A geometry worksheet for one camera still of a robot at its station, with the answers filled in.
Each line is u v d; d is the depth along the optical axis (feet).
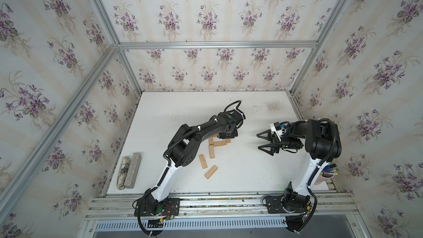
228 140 3.06
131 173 2.51
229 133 2.63
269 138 2.83
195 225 2.51
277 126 2.51
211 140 3.12
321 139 1.79
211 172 2.74
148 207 2.21
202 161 2.82
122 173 2.52
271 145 2.47
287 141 2.59
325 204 2.48
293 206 2.22
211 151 2.96
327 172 2.45
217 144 3.05
